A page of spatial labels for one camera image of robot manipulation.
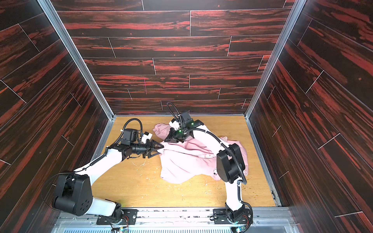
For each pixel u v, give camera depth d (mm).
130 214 746
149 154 767
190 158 888
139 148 730
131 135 690
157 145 799
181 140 784
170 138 746
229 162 506
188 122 703
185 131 661
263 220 734
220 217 734
